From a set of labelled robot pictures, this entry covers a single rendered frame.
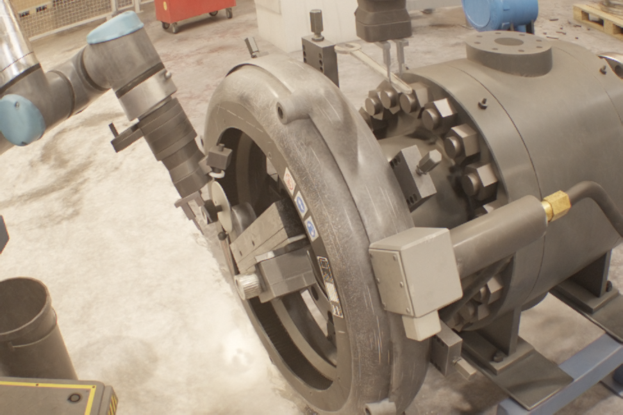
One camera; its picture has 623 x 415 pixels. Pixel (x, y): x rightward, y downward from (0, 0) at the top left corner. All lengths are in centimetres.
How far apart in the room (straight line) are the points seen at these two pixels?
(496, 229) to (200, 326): 141
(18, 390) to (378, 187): 104
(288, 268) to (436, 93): 45
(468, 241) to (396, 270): 12
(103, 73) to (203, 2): 556
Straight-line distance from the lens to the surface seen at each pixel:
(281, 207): 115
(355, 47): 116
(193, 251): 270
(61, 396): 161
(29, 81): 103
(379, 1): 98
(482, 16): 175
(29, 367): 190
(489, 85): 139
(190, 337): 223
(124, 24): 105
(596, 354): 164
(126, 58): 104
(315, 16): 120
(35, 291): 205
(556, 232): 138
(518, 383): 153
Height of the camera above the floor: 131
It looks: 25 degrees down
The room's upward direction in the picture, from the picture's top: 7 degrees counter-clockwise
